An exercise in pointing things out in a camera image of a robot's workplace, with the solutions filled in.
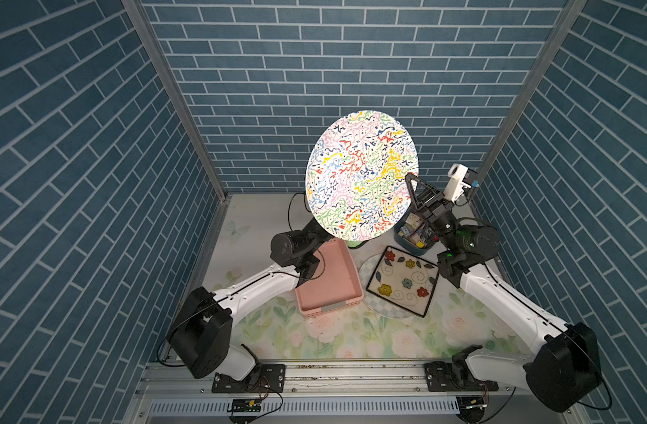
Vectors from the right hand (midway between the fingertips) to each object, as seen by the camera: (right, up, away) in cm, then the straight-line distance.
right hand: (410, 185), depth 54 cm
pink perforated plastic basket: (-16, -31, +40) cm, 53 cm away
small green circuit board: (-40, -59, +18) cm, 73 cm away
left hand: (-9, -3, -4) cm, 11 cm away
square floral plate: (+9, -29, +38) cm, 49 cm away
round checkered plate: (0, -37, +33) cm, 49 cm away
